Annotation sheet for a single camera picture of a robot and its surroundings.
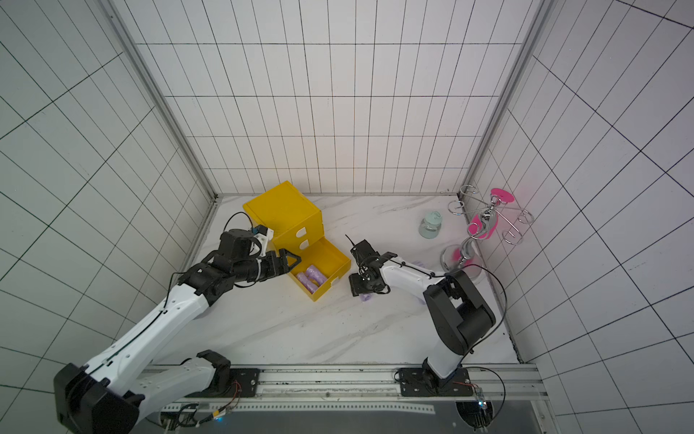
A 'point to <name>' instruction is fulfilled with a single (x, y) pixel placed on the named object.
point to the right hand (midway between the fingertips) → (360, 281)
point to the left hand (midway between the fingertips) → (289, 268)
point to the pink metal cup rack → (484, 209)
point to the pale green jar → (430, 225)
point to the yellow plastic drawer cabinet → (296, 224)
